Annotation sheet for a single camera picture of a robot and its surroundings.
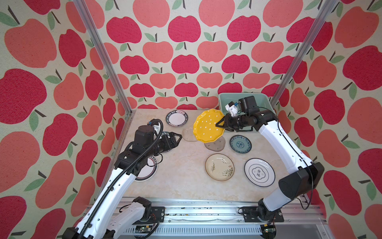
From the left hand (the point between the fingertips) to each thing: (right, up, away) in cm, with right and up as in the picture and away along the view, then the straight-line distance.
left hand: (178, 139), depth 68 cm
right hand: (+20, +6, +8) cm, 23 cm away
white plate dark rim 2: (-4, -4, -8) cm, 9 cm away
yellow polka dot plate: (+14, +5, +11) cm, 18 cm away
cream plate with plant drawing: (+24, -20, +23) cm, 39 cm away
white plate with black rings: (+48, -22, +20) cm, 56 cm away
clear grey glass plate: (+23, -7, +32) cm, 40 cm away
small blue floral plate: (+41, -6, +33) cm, 53 cm away
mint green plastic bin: (+59, +25, +39) cm, 75 cm away
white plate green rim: (-20, -22, +20) cm, 36 cm away
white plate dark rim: (-5, +12, +47) cm, 49 cm away
